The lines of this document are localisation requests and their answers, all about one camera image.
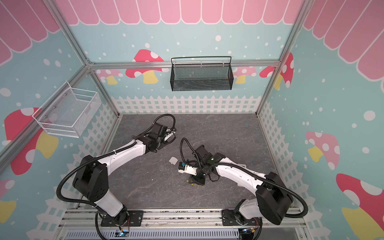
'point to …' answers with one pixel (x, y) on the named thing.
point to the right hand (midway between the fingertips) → (190, 179)
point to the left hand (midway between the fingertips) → (159, 137)
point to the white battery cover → (173, 160)
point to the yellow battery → (187, 181)
